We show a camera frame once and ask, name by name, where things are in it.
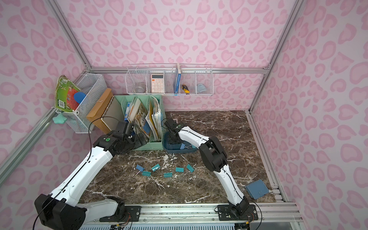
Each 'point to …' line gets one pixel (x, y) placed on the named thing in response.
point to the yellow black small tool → (185, 88)
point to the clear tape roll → (139, 89)
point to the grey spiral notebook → (114, 109)
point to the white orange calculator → (157, 83)
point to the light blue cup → (201, 87)
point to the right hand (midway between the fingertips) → (171, 140)
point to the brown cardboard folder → (99, 108)
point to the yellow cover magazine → (137, 115)
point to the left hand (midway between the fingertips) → (138, 139)
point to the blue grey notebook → (257, 189)
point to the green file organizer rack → (122, 101)
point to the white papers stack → (154, 118)
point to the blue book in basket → (178, 87)
